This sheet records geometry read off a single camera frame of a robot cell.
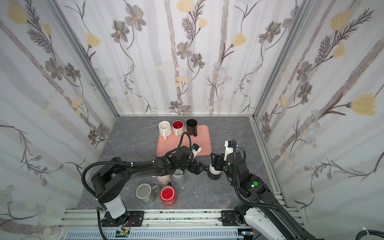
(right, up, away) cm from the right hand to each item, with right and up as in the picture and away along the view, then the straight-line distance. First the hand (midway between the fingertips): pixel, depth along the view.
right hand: (213, 152), depth 72 cm
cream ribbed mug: (-30, +12, +32) cm, 46 cm away
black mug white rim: (-12, +13, +32) cm, 37 cm away
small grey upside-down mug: (-18, -15, +8) cm, 25 cm away
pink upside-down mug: (-27, -17, +12) cm, 34 cm away
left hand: (-6, -7, +13) cm, 16 cm away
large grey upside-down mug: (-32, -20, 0) cm, 38 cm away
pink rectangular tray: (-3, +4, +35) cm, 35 cm away
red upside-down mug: (-22, -23, +2) cm, 32 cm away
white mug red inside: (-21, +13, +34) cm, 42 cm away
